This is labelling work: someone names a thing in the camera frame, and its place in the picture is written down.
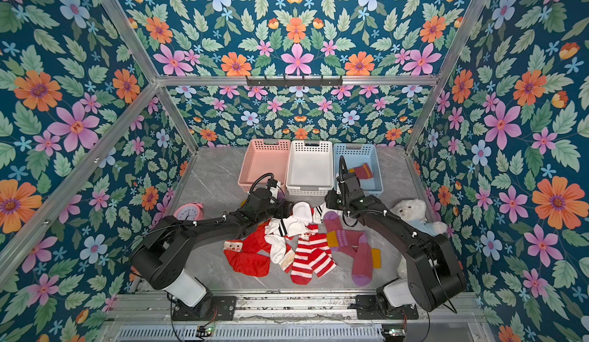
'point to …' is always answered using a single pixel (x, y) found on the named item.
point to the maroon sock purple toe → (362, 268)
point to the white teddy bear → (415, 212)
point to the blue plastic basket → (362, 159)
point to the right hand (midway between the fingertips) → (334, 194)
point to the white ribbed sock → (277, 229)
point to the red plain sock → (256, 241)
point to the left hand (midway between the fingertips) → (290, 200)
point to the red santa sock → (251, 254)
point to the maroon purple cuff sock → (363, 172)
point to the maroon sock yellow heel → (353, 241)
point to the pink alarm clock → (190, 212)
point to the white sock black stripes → (320, 212)
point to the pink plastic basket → (264, 156)
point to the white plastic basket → (310, 171)
